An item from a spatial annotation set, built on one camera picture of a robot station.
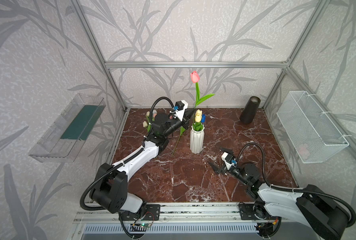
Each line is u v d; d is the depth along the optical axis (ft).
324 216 1.36
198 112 2.47
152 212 2.38
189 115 2.32
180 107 1.97
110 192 1.37
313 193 1.55
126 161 1.54
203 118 2.52
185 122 2.12
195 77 1.93
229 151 2.44
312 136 2.02
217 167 2.27
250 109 3.36
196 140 2.74
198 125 2.54
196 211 2.47
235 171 2.25
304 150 2.40
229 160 2.07
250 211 2.42
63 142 2.07
